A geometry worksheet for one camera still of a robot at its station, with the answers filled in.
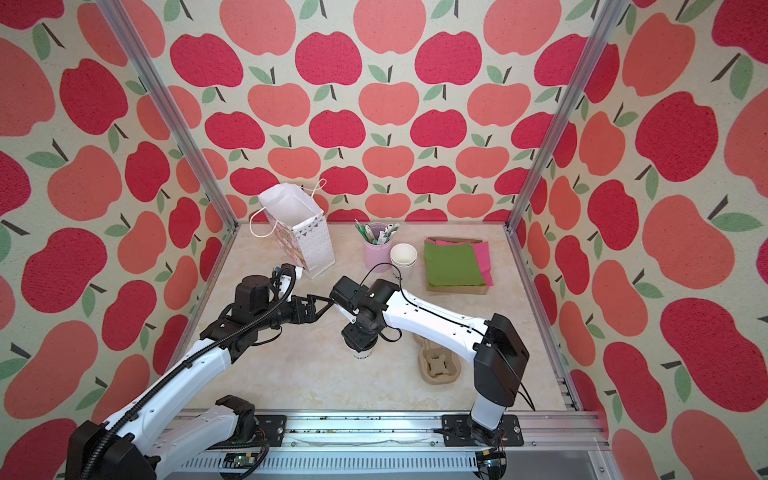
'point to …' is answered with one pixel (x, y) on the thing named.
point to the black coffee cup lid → (358, 339)
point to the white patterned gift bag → (292, 213)
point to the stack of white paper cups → (403, 256)
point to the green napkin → (452, 265)
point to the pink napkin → (483, 255)
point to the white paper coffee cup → (363, 354)
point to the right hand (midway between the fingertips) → (366, 332)
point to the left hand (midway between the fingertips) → (327, 304)
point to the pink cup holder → (374, 253)
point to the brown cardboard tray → (473, 289)
